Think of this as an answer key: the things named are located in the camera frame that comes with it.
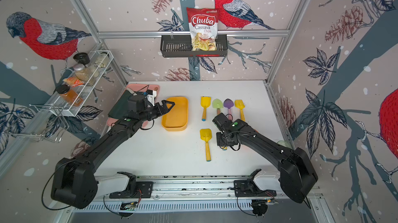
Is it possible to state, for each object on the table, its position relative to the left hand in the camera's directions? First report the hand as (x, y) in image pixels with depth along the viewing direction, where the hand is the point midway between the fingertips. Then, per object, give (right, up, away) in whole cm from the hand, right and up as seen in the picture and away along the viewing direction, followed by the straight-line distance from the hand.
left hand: (172, 103), depth 81 cm
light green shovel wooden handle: (+27, -2, +25) cm, 37 cm away
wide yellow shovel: (+18, -20, +9) cm, 29 cm away
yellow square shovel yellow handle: (+42, -2, +24) cm, 48 cm away
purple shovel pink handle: (+35, -2, +27) cm, 44 cm away
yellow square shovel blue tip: (+18, -1, +27) cm, 32 cm away
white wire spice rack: (-47, -1, -12) cm, 49 cm away
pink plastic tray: (-34, +9, +35) cm, 49 cm away
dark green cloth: (-42, -5, +25) cm, 49 cm away
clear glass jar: (-41, +24, +5) cm, 48 cm away
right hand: (+27, -21, +2) cm, 34 cm away
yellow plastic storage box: (-1, -12, +17) cm, 21 cm away
